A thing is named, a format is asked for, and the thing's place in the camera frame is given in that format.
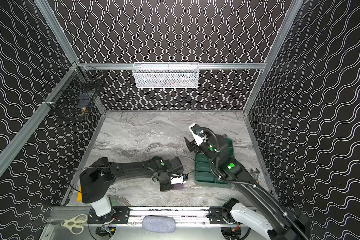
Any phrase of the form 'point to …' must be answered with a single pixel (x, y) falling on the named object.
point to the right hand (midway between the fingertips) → (193, 131)
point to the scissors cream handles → (75, 224)
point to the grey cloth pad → (158, 224)
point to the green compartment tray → (204, 176)
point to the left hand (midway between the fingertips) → (173, 188)
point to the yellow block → (79, 197)
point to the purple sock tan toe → (178, 186)
